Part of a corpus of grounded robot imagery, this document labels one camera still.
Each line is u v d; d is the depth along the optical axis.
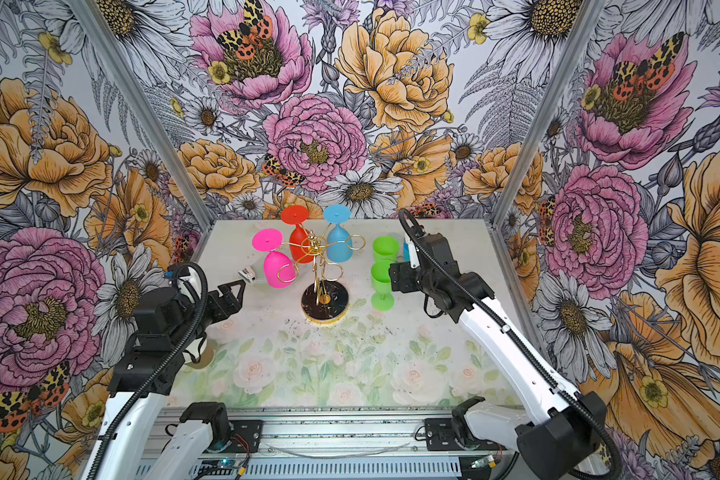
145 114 0.89
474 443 0.73
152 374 0.45
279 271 0.81
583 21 0.73
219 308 0.62
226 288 0.64
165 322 0.51
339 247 0.86
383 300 0.99
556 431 0.37
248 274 1.03
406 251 0.68
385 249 0.97
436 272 0.48
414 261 0.66
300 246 0.76
